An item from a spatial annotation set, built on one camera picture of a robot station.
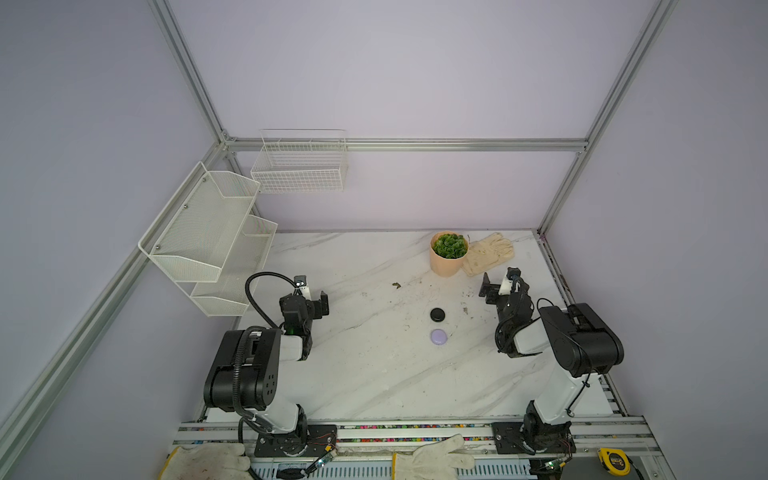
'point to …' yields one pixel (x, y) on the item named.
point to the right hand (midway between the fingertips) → (500, 273)
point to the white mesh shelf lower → (232, 293)
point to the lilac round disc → (438, 337)
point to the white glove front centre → (436, 460)
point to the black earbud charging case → (437, 314)
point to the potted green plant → (448, 252)
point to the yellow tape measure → (615, 461)
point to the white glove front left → (215, 461)
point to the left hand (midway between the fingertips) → (306, 294)
